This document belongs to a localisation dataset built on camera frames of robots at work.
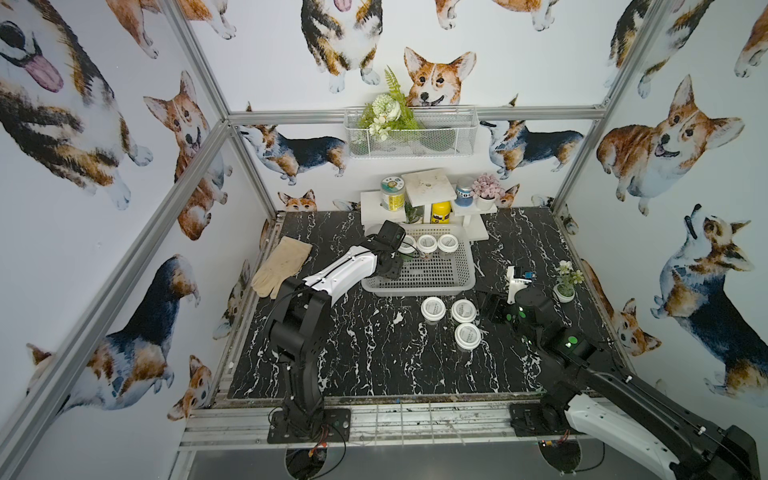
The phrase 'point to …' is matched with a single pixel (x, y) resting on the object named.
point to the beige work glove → (283, 264)
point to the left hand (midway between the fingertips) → (384, 259)
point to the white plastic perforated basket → (440, 274)
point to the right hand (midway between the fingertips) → (493, 286)
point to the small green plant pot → (413, 213)
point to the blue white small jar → (464, 193)
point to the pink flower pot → (486, 192)
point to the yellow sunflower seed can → (393, 193)
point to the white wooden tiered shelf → (424, 188)
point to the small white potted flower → (568, 277)
